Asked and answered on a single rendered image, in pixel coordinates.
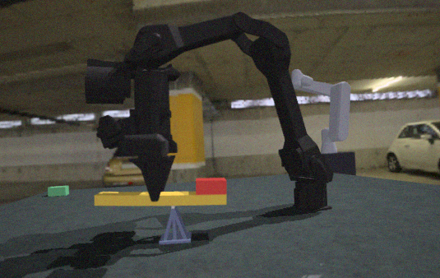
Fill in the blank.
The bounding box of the green rectangular block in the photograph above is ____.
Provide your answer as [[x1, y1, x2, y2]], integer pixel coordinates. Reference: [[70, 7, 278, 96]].
[[48, 186, 69, 197]]

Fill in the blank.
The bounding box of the yellow bar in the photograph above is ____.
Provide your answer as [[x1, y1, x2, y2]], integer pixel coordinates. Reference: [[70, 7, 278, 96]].
[[95, 178, 227, 206]]

